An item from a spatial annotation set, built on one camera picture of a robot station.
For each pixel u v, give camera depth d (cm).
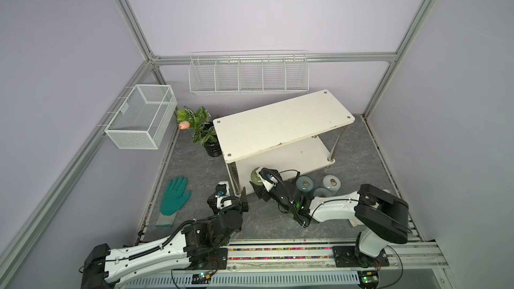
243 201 69
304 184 84
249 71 99
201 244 55
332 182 85
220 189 63
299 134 68
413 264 74
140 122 82
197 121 82
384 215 44
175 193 91
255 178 76
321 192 83
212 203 68
